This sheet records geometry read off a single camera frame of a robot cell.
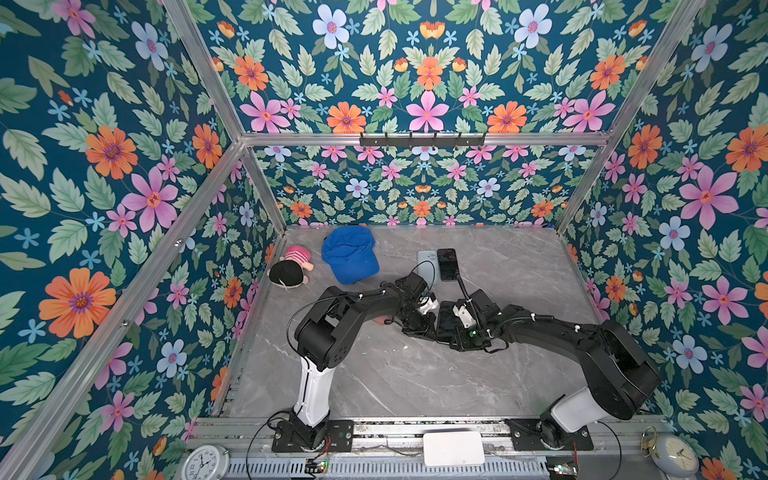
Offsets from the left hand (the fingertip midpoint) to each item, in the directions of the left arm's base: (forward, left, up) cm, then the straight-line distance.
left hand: (442, 333), depth 87 cm
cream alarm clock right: (-33, -49, +1) cm, 59 cm away
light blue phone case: (+33, 0, -4) cm, 33 cm away
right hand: (-2, -3, -3) cm, 5 cm away
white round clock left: (-28, +59, 0) cm, 65 cm away
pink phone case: (-6, +17, +23) cm, 29 cm away
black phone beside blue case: (+28, -7, -4) cm, 29 cm away
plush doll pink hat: (+23, +48, +4) cm, 53 cm away
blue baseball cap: (+33, +29, -1) cm, 44 cm away
